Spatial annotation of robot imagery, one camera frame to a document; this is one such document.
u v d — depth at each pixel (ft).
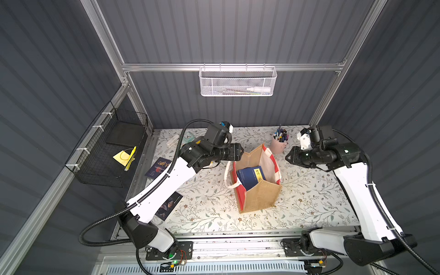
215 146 1.78
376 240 1.22
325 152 1.57
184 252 2.37
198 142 1.74
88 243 1.28
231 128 2.10
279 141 3.25
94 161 2.25
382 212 1.25
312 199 2.92
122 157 2.42
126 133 2.63
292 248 2.41
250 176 2.99
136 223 1.25
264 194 2.57
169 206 2.78
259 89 2.91
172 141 3.56
